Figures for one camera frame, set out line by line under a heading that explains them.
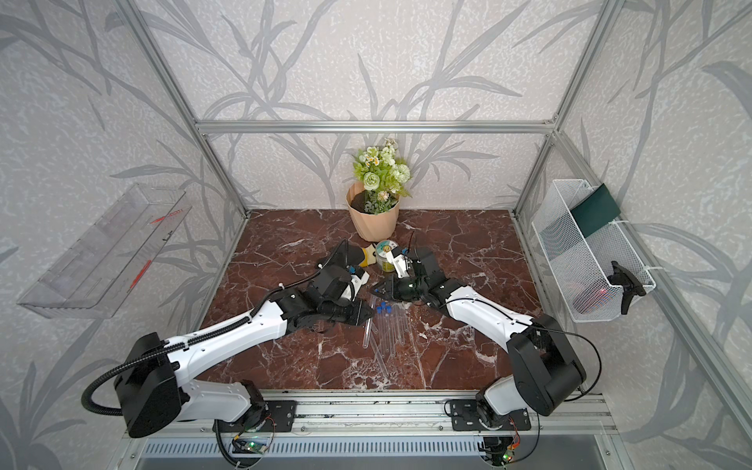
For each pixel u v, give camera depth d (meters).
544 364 0.43
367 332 0.77
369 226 1.01
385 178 0.94
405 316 0.91
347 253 1.08
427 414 0.75
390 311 0.92
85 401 0.39
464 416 0.72
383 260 0.99
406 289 0.72
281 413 0.74
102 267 0.67
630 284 0.57
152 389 0.39
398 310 0.93
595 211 0.72
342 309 0.67
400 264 0.77
